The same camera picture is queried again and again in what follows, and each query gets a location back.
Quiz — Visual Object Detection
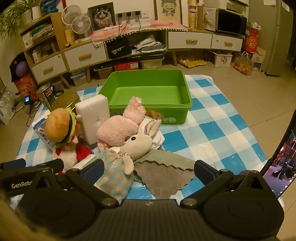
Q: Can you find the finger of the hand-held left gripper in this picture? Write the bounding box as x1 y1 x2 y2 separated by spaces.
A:
24 159 64 174
0 158 26 171

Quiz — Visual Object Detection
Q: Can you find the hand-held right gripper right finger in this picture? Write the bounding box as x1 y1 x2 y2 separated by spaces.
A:
180 159 270 208

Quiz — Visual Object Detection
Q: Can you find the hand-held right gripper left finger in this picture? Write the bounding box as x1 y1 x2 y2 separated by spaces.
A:
31 159 119 208

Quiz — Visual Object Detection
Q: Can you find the red white santa plush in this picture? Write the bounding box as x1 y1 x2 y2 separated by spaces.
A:
52 139 93 174

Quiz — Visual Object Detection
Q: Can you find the hamburger plush toy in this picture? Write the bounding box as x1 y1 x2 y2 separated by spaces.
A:
45 108 81 147

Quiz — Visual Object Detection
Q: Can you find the grey fleece cloth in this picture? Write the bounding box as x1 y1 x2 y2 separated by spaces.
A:
133 149 196 200

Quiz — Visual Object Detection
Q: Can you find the pink plush toy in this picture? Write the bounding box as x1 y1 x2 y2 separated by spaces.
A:
96 96 147 149

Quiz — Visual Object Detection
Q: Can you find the beige bunny doll blue dress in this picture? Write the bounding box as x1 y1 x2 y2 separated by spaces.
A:
94 118 162 202

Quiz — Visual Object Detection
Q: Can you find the white sponge block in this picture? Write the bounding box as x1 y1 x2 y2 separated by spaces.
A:
74 95 110 144

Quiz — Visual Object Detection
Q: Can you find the white cloth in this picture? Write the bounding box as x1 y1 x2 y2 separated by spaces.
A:
139 116 165 150

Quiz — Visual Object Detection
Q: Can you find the green plastic bin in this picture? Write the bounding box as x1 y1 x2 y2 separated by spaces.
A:
98 70 193 125

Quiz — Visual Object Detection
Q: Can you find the blue white milk carton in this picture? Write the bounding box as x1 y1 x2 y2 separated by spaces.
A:
33 122 57 151

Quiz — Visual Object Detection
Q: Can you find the blue white checkered blanket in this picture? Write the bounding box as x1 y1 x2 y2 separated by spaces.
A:
15 74 285 209

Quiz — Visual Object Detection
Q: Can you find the clear plastic bag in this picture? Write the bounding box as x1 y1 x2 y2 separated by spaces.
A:
0 88 16 123

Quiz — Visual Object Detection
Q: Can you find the gold lid glass jar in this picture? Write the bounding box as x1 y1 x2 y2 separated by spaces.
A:
50 91 81 115

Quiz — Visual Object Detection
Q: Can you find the black yellow drink can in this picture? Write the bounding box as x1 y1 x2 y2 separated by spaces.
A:
37 84 57 112

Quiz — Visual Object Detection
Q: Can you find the orange printed bag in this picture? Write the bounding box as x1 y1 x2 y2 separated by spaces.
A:
14 74 38 100

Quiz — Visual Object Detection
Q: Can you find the lit screen device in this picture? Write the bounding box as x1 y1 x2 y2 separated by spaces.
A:
260 120 296 197

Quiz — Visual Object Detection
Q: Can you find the blue lid storage box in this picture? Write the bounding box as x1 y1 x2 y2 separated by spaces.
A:
70 71 88 86

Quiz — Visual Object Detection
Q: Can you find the purple ball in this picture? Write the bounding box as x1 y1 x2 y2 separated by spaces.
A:
16 61 28 76

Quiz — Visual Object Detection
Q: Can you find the red storage box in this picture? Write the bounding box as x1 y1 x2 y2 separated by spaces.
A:
113 61 139 72

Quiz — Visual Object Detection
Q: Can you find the egg tray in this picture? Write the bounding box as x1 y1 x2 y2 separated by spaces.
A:
178 52 207 69

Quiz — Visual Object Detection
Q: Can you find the bag of oranges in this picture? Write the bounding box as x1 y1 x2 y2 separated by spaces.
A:
233 51 253 76

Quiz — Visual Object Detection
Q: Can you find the white plastic basket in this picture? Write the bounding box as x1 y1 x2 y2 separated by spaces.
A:
209 49 233 67

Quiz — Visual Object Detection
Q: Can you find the clear plastic storage box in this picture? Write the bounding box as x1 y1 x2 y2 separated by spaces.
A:
140 59 162 70

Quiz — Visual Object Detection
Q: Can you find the cardboard box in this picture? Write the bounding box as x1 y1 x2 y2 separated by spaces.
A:
252 47 266 71

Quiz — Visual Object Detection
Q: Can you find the white box on shelf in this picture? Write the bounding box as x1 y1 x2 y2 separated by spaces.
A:
23 32 34 49

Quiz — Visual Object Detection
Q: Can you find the yellow bottle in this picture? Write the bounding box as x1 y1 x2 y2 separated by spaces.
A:
65 29 74 48

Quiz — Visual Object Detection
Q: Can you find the stack of papers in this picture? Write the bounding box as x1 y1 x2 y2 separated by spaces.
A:
30 23 55 43

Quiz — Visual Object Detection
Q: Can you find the wooden shelf cabinet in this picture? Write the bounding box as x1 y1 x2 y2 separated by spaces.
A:
20 11 72 90

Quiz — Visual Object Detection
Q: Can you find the folded clothes pile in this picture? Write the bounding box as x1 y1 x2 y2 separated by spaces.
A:
133 35 167 52

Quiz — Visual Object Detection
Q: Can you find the red gift box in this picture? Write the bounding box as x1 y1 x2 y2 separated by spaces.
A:
245 22 262 54

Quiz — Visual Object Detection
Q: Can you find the wooden low cabinet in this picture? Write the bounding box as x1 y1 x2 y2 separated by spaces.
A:
63 25 245 84

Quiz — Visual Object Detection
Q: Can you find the small white desk fan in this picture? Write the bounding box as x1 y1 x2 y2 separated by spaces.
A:
72 15 92 40

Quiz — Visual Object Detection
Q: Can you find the potted green plant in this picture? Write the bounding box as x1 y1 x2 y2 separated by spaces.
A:
0 0 43 35

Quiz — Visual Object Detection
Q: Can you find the black microwave oven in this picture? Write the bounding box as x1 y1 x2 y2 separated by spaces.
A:
216 9 247 36

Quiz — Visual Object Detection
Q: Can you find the silver refrigerator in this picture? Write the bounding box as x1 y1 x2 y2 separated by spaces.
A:
261 0 294 77

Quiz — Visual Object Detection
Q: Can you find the cardboard tube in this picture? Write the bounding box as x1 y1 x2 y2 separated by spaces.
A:
197 5 204 29

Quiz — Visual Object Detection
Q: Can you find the large white fan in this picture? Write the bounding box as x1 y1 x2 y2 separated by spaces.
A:
62 5 81 25

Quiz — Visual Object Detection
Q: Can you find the pink table runner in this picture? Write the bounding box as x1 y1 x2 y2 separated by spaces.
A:
91 20 188 45

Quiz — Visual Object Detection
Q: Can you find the framed cat picture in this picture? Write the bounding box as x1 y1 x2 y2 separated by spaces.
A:
88 2 117 32

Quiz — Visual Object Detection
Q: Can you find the stack of paper cups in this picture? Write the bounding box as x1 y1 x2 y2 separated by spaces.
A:
188 0 197 29

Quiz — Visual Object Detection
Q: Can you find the blue toy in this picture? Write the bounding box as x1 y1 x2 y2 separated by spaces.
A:
40 0 58 13

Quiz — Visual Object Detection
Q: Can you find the framed cartoon girl picture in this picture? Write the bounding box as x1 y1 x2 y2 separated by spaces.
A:
154 0 182 22

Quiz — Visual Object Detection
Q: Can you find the white printer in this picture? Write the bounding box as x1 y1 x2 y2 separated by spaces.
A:
218 0 250 16

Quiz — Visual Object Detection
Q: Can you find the white drawer wooden handle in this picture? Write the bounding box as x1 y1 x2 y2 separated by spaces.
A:
31 54 67 84
168 32 212 49
211 34 243 52
64 43 108 71

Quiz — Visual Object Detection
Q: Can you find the wall power outlet strip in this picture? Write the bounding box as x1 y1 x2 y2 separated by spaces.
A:
116 10 141 19

